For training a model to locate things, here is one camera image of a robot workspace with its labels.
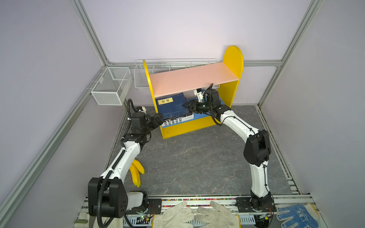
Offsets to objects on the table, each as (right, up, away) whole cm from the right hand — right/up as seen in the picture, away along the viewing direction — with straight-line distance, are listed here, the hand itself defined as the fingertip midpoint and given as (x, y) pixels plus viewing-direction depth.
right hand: (184, 107), depth 85 cm
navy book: (-7, +1, 0) cm, 7 cm away
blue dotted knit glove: (+61, -56, -14) cm, 84 cm away
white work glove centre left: (-3, -56, -14) cm, 58 cm away
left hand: (-15, -7, -2) cm, 17 cm away
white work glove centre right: (+19, -57, -15) cm, 62 cm away
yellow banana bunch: (-28, -36, -3) cm, 46 cm away
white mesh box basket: (-52, +16, +17) cm, 57 cm away
